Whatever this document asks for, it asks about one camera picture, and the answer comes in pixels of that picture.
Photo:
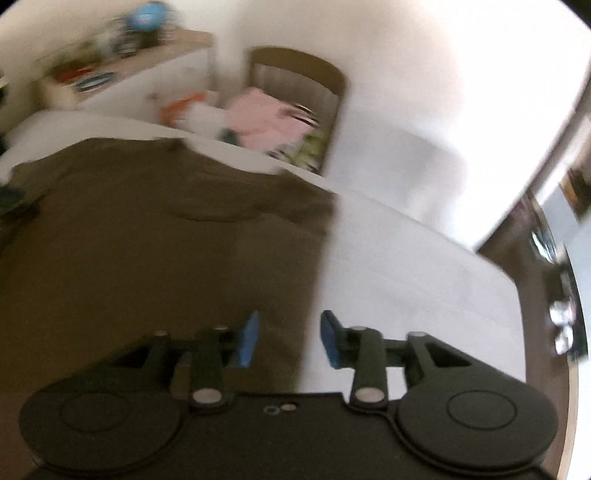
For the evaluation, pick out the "orange and white cloth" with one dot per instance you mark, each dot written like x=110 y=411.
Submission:
x=194 y=115

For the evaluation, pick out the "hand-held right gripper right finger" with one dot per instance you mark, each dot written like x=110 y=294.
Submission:
x=330 y=339

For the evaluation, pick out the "white shoe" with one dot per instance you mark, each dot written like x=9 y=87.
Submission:
x=567 y=325

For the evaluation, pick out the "wooden shelf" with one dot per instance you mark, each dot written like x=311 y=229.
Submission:
x=152 y=53

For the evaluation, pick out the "green garment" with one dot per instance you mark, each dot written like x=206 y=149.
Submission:
x=314 y=147

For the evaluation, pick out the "wooden chair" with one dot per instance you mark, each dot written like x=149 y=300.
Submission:
x=300 y=60

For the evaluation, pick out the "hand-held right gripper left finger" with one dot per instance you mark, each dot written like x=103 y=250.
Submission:
x=247 y=339

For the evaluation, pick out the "pink garment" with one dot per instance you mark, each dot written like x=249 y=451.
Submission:
x=263 y=115

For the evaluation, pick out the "striped garment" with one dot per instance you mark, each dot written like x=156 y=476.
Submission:
x=305 y=115

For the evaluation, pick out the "brown pants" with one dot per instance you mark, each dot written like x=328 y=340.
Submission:
x=161 y=254

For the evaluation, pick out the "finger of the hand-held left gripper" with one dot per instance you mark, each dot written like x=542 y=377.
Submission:
x=16 y=205

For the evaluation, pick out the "blue round object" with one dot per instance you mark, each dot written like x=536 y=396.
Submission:
x=148 y=14

